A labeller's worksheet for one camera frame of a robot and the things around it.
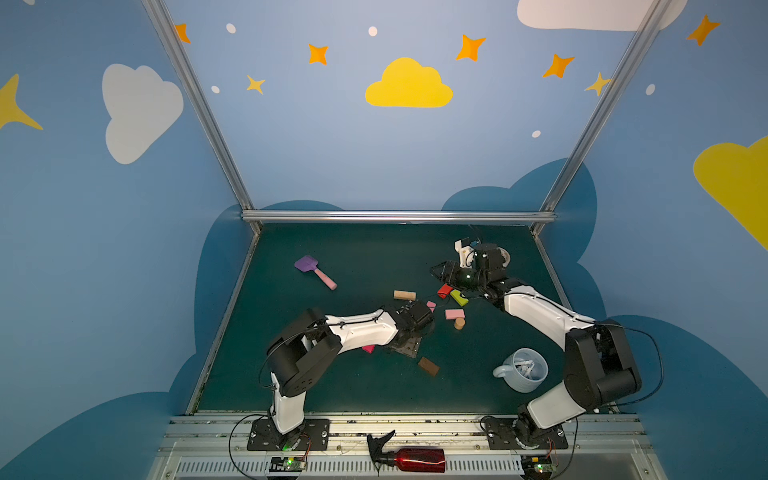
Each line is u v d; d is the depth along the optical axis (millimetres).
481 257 703
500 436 747
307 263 1078
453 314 969
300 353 482
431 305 977
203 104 841
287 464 705
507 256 1111
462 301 988
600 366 453
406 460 676
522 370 852
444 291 1013
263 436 733
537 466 715
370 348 883
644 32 721
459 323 931
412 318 716
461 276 796
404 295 1011
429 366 861
